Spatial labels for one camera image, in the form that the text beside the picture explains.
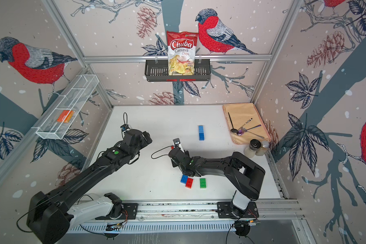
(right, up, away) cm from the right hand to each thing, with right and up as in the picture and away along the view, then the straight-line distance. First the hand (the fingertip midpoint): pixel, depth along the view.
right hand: (175, 153), depth 88 cm
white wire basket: (-56, +18, -18) cm, 62 cm away
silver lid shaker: (+50, +2, -2) cm, 50 cm away
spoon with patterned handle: (+53, +18, +22) cm, 60 cm away
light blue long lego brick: (+17, +11, +15) cm, 25 cm away
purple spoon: (+46, +12, +15) cm, 50 cm away
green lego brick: (+16, -15, -7) cm, 23 cm away
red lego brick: (+8, -15, -7) cm, 18 cm away
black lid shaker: (+46, +5, -3) cm, 46 cm away
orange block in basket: (-52, +22, -17) cm, 59 cm away
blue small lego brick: (+6, -13, -5) cm, 15 cm away
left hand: (-15, +12, -7) cm, 20 cm away
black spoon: (+39, +12, +16) cm, 44 cm away
